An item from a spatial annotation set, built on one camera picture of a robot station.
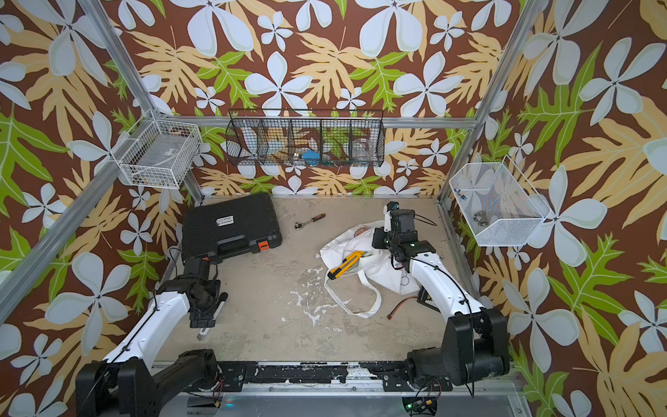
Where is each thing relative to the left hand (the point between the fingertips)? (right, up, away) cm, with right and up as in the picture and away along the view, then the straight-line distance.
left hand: (220, 295), depth 86 cm
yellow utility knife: (+44, +9, +8) cm, 46 cm away
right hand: (+53, +22, +1) cm, 57 cm away
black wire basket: (+17, +57, +11) cm, 61 cm away
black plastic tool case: (-6, +22, +16) cm, 28 cm away
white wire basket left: (-23, +49, +2) cm, 54 cm away
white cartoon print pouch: (+54, +8, +5) cm, 55 cm away
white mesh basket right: (+90, +30, -5) cm, 95 cm away
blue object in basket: (+30, +49, +10) cm, 58 cm away
